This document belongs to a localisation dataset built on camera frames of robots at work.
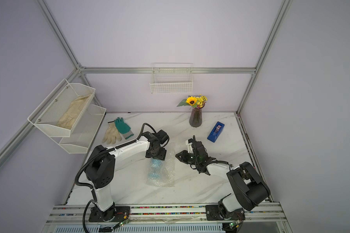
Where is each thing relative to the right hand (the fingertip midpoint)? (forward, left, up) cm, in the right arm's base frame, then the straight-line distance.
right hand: (177, 157), depth 88 cm
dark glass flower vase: (+31, -14, +1) cm, 34 cm away
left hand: (0, +12, -1) cm, 12 cm away
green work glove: (+28, +41, -4) cm, 50 cm away
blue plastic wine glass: (-11, +12, +4) cm, 17 cm away
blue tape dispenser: (+20, -28, -1) cm, 34 cm away
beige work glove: (+24, +49, -6) cm, 55 cm away
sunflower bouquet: (+30, -13, +18) cm, 37 cm away
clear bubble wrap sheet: (-10, +9, +2) cm, 14 cm away
